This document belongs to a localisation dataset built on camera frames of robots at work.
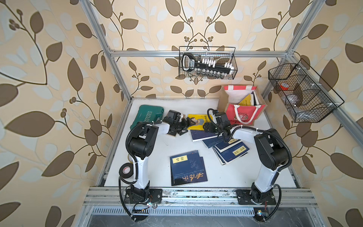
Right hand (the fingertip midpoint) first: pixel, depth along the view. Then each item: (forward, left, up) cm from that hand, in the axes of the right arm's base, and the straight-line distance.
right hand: (209, 126), depth 99 cm
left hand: (0, +13, +3) cm, 13 cm away
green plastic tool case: (+12, +45, +1) cm, 46 cm away
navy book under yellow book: (-6, +9, -2) cm, 11 cm away
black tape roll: (-28, +53, -3) cm, 60 cm away
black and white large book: (+9, -30, +15) cm, 35 cm away
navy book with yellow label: (-17, -6, +1) cm, 18 cm away
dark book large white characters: (-28, +16, -3) cm, 32 cm away
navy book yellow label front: (-28, +16, -3) cm, 32 cm away
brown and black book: (-4, +26, -2) cm, 27 cm away
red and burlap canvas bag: (+2, -21, +8) cm, 22 cm away
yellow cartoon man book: (+6, +6, 0) cm, 8 cm away
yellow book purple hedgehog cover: (+12, -26, +11) cm, 31 cm away
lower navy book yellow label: (-20, -12, -1) cm, 23 cm away
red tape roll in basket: (+6, -41, +29) cm, 51 cm away
